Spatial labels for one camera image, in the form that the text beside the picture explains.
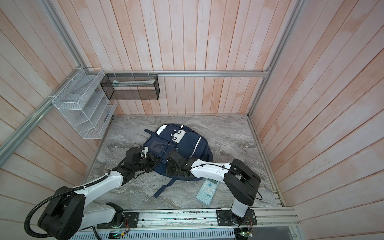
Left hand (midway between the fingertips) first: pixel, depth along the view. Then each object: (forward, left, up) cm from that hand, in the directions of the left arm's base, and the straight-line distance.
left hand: (163, 160), depth 84 cm
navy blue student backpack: (+17, -1, -1) cm, 17 cm away
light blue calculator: (-14, -25, -9) cm, 30 cm away
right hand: (-4, -1, -4) cm, 6 cm away
